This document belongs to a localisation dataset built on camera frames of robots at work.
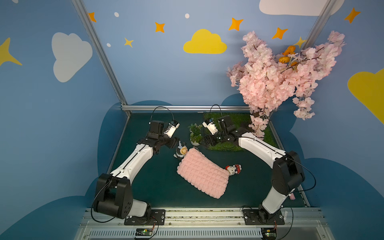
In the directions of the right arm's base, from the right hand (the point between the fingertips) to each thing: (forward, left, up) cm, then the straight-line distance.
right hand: (205, 137), depth 87 cm
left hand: (+1, +19, +2) cm, 19 cm away
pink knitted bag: (-18, 0, -11) cm, 21 cm away
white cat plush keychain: (-13, -17, -13) cm, 25 cm away
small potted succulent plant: (+9, +6, -11) cm, 15 cm away
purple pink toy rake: (-26, -49, -15) cm, 57 cm away
